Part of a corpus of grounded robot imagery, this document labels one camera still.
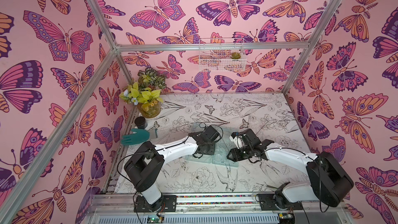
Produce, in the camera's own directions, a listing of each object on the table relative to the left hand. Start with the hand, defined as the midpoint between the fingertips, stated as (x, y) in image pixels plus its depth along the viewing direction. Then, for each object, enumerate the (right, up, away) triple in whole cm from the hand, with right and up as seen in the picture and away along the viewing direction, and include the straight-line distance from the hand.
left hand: (212, 148), depth 88 cm
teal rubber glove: (-46, +5, +12) cm, 47 cm away
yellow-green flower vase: (-39, +27, +9) cm, 48 cm away
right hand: (+10, -3, -1) cm, 11 cm away
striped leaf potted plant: (-38, +42, +9) cm, 57 cm away
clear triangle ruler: (+5, -5, +2) cm, 7 cm away
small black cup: (-45, +14, +11) cm, 48 cm away
